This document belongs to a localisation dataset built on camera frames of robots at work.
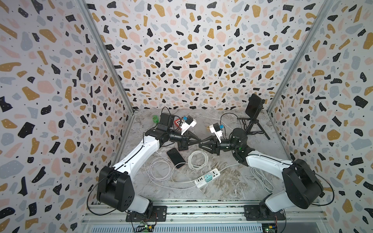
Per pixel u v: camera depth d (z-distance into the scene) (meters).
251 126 1.00
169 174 0.87
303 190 0.43
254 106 0.81
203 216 0.73
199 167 0.87
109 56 0.89
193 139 0.72
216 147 0.67
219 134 0.68
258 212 0.73
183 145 0.66
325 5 0.72
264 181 0.83
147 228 0.71
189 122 0.65
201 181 0.82
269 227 0.72
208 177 0.80
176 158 0.93
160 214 0.73
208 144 0.71
